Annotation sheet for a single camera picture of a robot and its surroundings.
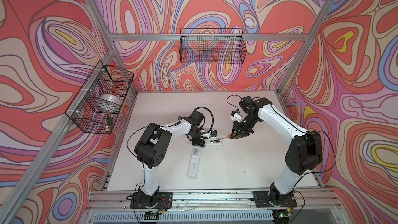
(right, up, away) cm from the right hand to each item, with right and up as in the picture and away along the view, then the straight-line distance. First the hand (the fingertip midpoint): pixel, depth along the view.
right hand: (235, 140), depth 80 cm
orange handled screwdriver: (-3, +1, +2) cm, 4 cm away
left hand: (-16, -3, +15) cm, 22 cm away
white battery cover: (-2, -4, +13) cm, 14 cm away
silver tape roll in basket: (-61, +19, -10) cm, 65 cm away
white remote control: (-22, -13, +6) cm, 26 cm away
